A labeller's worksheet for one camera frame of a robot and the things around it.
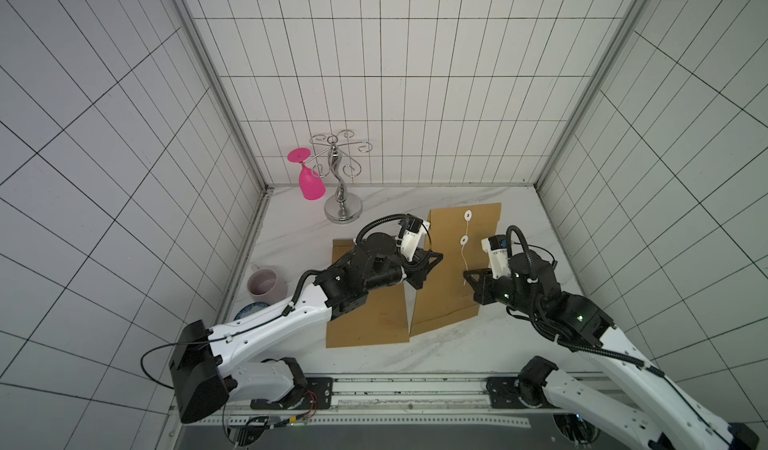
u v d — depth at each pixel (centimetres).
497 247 60
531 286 49
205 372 38
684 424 39
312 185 98
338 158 92
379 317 86
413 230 57
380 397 73
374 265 51
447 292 73
